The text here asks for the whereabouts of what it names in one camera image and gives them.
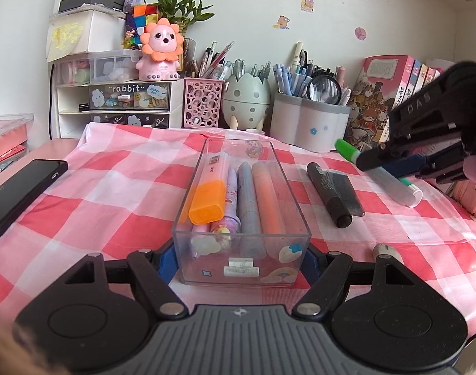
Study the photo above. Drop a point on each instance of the green cap highlighter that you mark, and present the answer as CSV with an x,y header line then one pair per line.
x,y
404,193

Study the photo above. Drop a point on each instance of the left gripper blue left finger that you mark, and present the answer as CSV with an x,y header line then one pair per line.
x,y
151,273

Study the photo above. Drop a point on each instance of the black box on top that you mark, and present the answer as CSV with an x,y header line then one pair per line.
x,y
67,5

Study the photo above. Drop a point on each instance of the black smartphone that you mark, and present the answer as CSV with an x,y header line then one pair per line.
x,y
20,190

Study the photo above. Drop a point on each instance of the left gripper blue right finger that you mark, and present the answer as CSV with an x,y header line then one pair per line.
x,y
327,274

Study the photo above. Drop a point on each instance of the clear plastic organizer box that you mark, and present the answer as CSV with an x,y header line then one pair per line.
x,y
215,258

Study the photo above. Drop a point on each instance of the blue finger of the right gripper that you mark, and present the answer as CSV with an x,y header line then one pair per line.
x,y
407,166
385,153

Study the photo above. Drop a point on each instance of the grey white flower pen holder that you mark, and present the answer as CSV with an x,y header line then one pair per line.
x,y
313,126

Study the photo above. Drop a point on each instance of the pink lion toy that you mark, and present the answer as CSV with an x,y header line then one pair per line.
x,y
162,45

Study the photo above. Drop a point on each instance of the white eraser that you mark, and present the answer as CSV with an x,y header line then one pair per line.
x,y
386,250

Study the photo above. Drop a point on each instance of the clear storage box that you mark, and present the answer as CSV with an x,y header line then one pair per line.
x,y
97,68

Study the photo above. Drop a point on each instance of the orange cap highlighter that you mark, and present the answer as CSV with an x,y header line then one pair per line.
x,y
208,203

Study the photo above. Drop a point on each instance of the colourful rubik cube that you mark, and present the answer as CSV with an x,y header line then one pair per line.
x,y
137,18

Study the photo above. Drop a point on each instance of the blue spine comic book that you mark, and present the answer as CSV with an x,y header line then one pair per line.
x,y
401,92

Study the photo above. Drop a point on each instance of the black permanent marker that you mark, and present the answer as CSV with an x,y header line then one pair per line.
x,y
331,199

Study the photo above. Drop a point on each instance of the blue highlighter pen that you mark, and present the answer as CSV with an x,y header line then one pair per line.
x,y
251,242

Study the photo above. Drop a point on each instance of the black pencil lead case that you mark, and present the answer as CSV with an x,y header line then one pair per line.
x,y
346,192

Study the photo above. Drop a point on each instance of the red white checkered cloth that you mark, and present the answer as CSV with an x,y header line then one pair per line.
x,y
125,185

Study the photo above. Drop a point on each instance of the green eggshell pen holder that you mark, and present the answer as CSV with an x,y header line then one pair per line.
x,y
246,102

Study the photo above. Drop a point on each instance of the purple cartoon cap pen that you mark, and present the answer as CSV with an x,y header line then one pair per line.
x,y
230,223

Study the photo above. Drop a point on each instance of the yellow spine comic book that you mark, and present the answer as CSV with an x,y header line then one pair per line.
x,y
417,78

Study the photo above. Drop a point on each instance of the green bamboo plant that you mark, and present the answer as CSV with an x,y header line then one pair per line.
x,y
183,13

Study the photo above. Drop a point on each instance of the black magnifying glass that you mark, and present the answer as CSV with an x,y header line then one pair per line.
x,y
324,89

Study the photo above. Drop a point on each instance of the pink perforated pen cup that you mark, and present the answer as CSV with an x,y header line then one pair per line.
x,y
202,99

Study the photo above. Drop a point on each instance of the white mini drawer unit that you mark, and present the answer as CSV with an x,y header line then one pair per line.
x,y
135,102

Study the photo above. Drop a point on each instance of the peach pink highlighter pen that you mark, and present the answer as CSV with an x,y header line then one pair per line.
x,y
270,214

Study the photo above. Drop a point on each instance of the stack of paper documents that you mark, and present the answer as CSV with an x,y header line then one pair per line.
x,y
441,64

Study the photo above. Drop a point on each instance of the pink pencil case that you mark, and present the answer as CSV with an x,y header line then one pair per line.
x,y
464,192

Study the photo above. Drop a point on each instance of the pink striped comic book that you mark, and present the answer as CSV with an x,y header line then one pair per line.
x,y
421,82

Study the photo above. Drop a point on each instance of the white box with yellow note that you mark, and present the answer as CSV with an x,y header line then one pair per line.
x,y
86,31

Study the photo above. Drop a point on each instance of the purple slim gel pen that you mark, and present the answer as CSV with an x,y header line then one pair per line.
x,y
201,230

